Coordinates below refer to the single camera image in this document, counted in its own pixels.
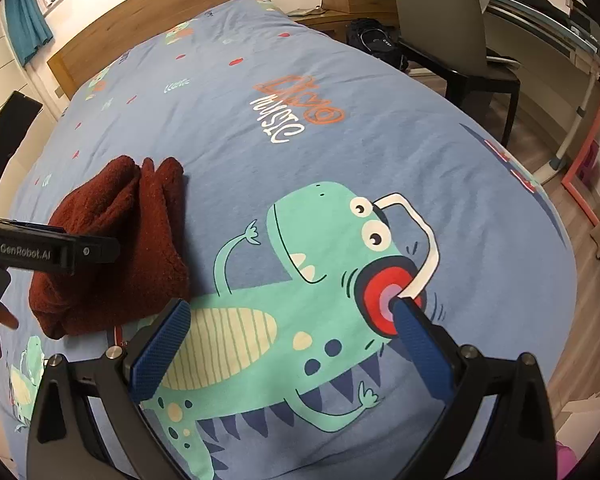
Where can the blue dinosaur print blanket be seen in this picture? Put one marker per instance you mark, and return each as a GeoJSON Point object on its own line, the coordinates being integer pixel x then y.
{"type": "Point", "coordinates": [330, 160]}

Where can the white wardrobe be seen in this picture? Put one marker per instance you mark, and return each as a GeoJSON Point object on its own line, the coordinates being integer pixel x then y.
{"type": "Point", "coordinates": [0, 75]}

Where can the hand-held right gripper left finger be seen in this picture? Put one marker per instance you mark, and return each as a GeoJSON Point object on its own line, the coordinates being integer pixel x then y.
{"type": "Point", "coordinates": [157, 355]}

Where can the wooden headboard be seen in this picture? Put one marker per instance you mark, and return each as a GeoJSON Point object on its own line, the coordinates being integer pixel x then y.
{"type": "Point", "coordinates": [130, 25]}

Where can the pink frame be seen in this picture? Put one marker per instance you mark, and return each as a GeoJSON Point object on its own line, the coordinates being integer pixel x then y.
{"type": "Point", "coordinates": [587, 160]}

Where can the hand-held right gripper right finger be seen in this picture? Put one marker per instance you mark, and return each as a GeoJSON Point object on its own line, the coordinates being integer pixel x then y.
{"type": "Point", "coordinates": [422, 355]}

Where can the pink item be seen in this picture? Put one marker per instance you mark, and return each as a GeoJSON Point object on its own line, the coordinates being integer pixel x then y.
{"type": "Point", "coordinates": [566, 460]}

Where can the dark red knit sweater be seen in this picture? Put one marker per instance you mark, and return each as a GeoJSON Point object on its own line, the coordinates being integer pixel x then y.
{"type": "Point", "coordinates": [130, 240]}

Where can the grey chair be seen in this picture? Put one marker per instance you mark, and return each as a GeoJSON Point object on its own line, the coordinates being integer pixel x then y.
{"type": "Point", "coordinates": [440, 15]}

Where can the teal curtain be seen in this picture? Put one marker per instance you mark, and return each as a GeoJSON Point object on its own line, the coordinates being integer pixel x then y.
{"type": "Point", "coordinates": [27, 25]}

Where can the wall socket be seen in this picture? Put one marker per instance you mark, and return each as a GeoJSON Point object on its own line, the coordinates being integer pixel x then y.
{"type": "Point", "coordinates": [59, 91]}

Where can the papers on nightstand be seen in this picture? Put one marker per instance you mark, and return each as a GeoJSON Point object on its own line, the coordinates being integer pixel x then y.
{"type": "Point", "coordinates": [305, 11]}

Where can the black backpack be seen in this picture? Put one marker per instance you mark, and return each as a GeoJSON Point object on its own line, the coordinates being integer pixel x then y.
{"type": "Point", "coordinates": [375, 42]}

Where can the low wooden nightstand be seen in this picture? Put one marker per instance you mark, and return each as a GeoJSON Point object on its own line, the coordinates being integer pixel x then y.
{"type": "Point", "coordinates": [325, 22]}

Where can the white desk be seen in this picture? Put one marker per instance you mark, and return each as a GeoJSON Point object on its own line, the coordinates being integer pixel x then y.
{"type": "Point", "coordinates": [540, 35]}

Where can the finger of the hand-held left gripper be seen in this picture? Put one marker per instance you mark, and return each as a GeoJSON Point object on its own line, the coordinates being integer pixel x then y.
{"type": "Point", "coordinates": [97, 250]}

